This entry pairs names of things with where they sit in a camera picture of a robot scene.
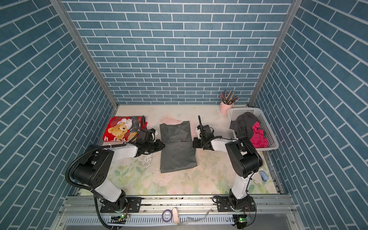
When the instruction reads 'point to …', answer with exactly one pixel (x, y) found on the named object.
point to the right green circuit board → (241, 220)
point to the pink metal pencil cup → (224, 108)
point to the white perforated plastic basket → (265, 124)
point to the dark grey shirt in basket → (243, 126)
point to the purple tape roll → (171, 215)
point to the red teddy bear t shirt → (124, 129)
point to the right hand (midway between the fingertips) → (192, 141)
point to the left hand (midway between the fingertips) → (165, 145)
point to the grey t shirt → (178, 151)
